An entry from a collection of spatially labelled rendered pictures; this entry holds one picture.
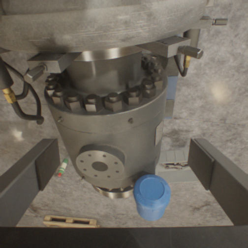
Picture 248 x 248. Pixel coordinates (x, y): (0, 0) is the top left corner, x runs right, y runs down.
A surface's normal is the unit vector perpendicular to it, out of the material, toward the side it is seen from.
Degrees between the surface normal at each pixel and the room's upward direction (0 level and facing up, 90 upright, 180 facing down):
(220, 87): 0
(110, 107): 27
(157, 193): 90
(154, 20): 33
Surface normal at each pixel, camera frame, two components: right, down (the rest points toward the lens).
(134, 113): 0.42, 0.57
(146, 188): -0.07, -0.76
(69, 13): -0.04, 0.25
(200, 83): -0.11, 0.65
